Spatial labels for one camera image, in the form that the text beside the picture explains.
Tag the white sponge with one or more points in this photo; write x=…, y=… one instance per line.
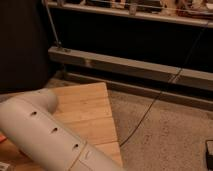
x=5, y=167

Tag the black box on floor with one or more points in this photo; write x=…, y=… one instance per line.
x=209, y=154

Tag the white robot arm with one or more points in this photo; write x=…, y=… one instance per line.
x=27, y=120

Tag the wooden shelf with clutter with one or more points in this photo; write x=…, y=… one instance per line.
x=130, y=13

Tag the long wooden baseboard beam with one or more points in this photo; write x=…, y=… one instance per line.
x=147, y=70

